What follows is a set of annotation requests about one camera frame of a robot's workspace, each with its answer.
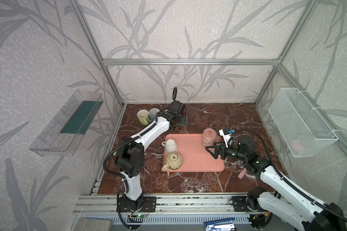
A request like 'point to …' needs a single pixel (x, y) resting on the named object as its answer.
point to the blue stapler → (224, 224)
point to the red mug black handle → (185, 109)
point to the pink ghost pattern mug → (209, 137)
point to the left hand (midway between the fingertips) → (181, 120)
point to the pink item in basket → (296, 144)
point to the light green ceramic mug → (143, 117)
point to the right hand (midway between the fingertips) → (209, 145)
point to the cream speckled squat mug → (173, 161)
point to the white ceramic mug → (170, 146)
